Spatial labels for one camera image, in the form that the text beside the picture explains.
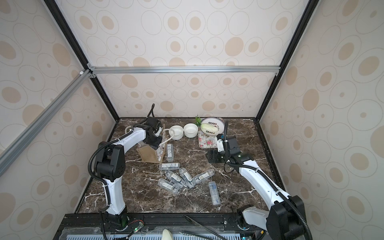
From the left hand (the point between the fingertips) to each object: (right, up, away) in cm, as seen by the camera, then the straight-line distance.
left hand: (160, 140), depth 99 cm
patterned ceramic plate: (+39, +14, +18) cm, 45 cm away
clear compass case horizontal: (+7, -16, -7) cm, 19 cm away
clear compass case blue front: (+34, -28, -15) cm, 47 cm away
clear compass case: (+7, -8, -1) cm, 11 cm away
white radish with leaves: (+32, +9, +11) cm, 34 cm away
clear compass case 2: (+15, -23, -13) cm, 31 cm away
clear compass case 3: (+18, -21, -11) cm, 30 cm away
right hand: (+36, -7, -15) cm, 40 cm away
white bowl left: (+12, +5, +7) cm, 15 cm away
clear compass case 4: (+9, -25, -15) cm, 30 cm away
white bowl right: (+20, +7, +13) cm, 24 cm away
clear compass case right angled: (+28, -20, -11) cm, 36 cm away
